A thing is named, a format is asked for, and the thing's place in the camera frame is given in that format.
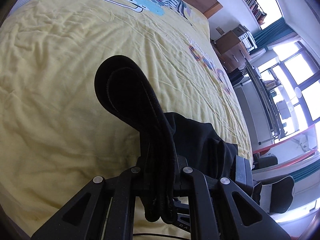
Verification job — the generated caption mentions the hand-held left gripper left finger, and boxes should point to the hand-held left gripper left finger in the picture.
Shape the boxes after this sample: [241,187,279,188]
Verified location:
[30,166,150,240]

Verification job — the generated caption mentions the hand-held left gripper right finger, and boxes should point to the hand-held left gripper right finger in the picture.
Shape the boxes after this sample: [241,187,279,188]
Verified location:
[175,156,292,240]

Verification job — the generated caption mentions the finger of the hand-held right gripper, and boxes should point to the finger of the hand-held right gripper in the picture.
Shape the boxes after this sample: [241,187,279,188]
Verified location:
[232,155,254,190]

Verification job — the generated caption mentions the black pants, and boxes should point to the black pants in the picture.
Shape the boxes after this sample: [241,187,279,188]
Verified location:
[94,55,238,224]

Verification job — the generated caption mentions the black office chair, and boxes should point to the black office chair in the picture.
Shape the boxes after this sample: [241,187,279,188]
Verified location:
[251,175,295,214]

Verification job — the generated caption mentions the white low cabinet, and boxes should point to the white low cabinet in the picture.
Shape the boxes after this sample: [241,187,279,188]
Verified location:
[234,80,274,153]

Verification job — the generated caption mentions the teal curtain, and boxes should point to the teal curtain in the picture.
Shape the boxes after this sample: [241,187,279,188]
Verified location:
[250,17,300,53]
[292,160,320,183]

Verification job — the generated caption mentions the glass desk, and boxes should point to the glass desk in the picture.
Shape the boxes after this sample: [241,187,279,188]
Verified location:
[244,57,287,143]

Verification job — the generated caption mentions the black bag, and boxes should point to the black bag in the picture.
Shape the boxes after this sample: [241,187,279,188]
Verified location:
[229,67,248,85]

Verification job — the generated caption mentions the yellow printed blanket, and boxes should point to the yellow printed blanket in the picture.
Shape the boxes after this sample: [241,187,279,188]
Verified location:
[0,0,253,240]

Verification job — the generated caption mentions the wooden drawer cabinet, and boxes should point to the wooden drawer cabinet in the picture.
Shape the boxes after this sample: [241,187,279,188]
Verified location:
[215,29,253,75]

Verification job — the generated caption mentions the white printer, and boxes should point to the white printer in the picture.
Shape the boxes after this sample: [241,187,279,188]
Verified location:
[236,25,258,53]

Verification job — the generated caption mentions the red rail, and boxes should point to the red rail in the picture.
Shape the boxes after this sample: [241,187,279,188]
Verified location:
[257,124,320,167]

